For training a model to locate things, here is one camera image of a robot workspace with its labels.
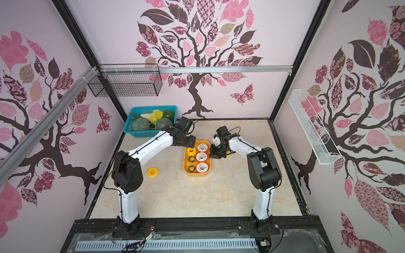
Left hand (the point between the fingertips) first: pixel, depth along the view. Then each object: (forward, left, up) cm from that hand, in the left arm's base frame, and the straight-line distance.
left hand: (188, 144), depth 92 cm
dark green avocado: (+29, +16, -3) cm, 33 cm away
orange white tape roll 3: (-12, -8, -8) cm, 16 cm away
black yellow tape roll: (-4, -2, -11) cm, 12 cm away
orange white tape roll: (+2, -8, -7) cm, 11 cm away
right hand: (-5, -13, -6) cm, 15 cm away
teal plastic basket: (+18, +43, -5) cm, 47 cm away
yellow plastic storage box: (-6, -4, -11) cm, 13 cm away
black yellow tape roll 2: (-10, -2, -11) cm, 15 cm away
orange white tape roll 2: (-4, -8, -8) cm, 12 cm away
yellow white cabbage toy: (+29, +28, -4) cm, 40 cm away
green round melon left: (+16, +32, +1) cm, 36 cm away
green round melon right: (+19, +19, 0) cm, 26 cm away
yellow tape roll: (0, -1, -8) cm, 8 cm away
